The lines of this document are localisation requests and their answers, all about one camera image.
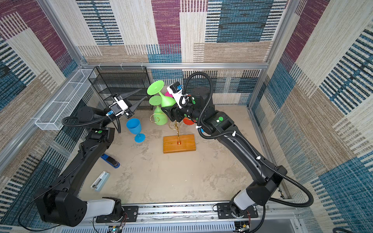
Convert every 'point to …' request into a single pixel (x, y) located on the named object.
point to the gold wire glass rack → (175, 125)
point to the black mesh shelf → (110, 80)
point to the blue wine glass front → (134, 126)
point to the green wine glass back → (160, 118)
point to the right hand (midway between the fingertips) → (168, 105)
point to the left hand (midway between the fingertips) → (141, 89)
